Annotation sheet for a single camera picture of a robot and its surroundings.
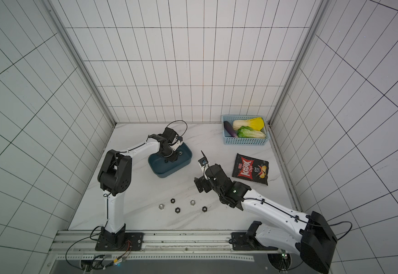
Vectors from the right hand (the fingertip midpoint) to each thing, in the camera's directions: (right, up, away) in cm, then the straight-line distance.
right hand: (199, 174), depth 79 cm
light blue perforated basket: (+19, +16, +24) cm, 35 cm away
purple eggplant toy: (+21, +23, +34) cm, 46 cm away
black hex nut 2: (-11, -18, +2) cm, 21 cm away
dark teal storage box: (-22, 0, +16) cm, 28 cm away
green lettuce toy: (+30, +21, +24) cm, 44 cm away
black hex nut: (-13, -14, +5) cm, 21 cm away
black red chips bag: (+30, 0, +16) cm, 34 cm away
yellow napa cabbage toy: (+37, +27, +29) cm, 54 cm away
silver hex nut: (-3, -15, +4) cm, 16 cm away
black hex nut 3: (+3, -17, +2) cm, 18 cm away
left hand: (-16, +5, +19) cm, 25 cm away
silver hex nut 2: (-19, -17, +4) cm, 26 cm away
